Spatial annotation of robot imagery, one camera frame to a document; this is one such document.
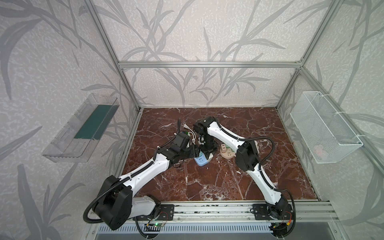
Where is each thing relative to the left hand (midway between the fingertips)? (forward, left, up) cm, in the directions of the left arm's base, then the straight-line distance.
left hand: (198, 146), depth 84 cm
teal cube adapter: (-5, -2, +1) cm, 5 cm away
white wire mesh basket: (-7, -56, +22) cm, 60 cm away
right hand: (-1, -6, -7) cm, 9 cm away
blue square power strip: (-4, -2, -9) cm, 11 cm away
